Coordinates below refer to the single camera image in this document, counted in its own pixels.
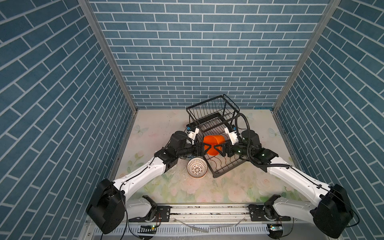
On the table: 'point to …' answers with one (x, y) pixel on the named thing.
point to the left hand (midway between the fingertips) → (207, 146)
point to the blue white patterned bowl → (191, 156)
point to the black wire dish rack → (211, 117)
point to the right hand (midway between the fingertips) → (217, 142)
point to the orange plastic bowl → (213, 140)
